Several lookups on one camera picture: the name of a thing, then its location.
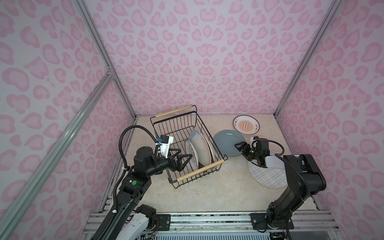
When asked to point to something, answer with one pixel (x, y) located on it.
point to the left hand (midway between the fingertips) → (186, 151)
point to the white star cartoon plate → (210, 150)
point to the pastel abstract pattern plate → (203, 146)
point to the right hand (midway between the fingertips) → (238, 147)
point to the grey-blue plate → (225, 141)
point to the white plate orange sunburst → (246, 124)
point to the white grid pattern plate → (271, 178)
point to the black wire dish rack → (183, 131)
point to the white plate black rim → (193, 164)
